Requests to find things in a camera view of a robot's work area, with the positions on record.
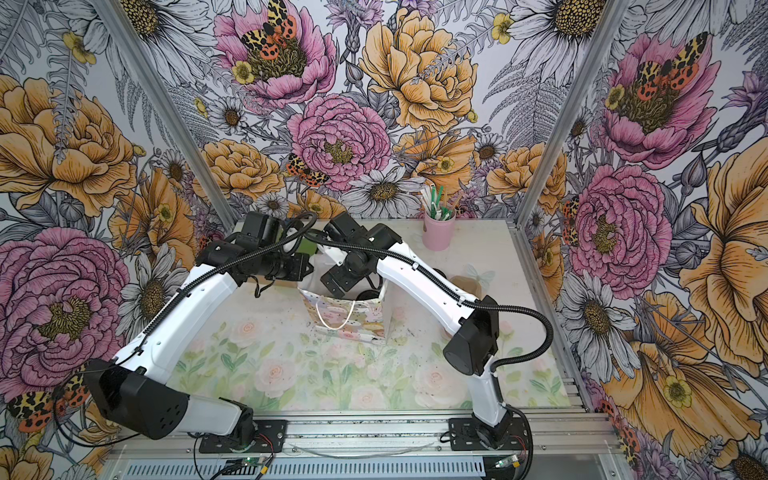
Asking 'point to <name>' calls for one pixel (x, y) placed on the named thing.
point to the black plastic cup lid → (368, 294)
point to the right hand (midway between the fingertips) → (350, 284)
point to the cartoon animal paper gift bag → (367, 318)
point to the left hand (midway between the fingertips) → (309, 278)
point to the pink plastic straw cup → (439, 233)
